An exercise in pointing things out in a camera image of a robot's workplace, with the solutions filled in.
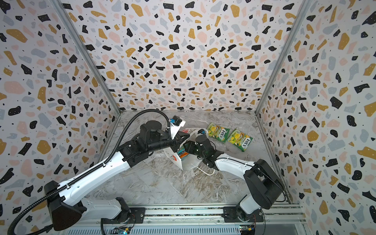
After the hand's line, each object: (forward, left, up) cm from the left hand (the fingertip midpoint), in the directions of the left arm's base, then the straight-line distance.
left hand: (189, 133), depth 65 cm
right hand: (+7, +4, -18) cm, 20 cm away
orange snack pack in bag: (+5, +6, -26) cm, 27 cm away
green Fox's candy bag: (+24, -19, -33) cm, 45 cm away
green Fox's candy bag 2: (+18, -35, -33) cm, 51 cm away
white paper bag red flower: (-1, +4, -25) cm, 25 cm away
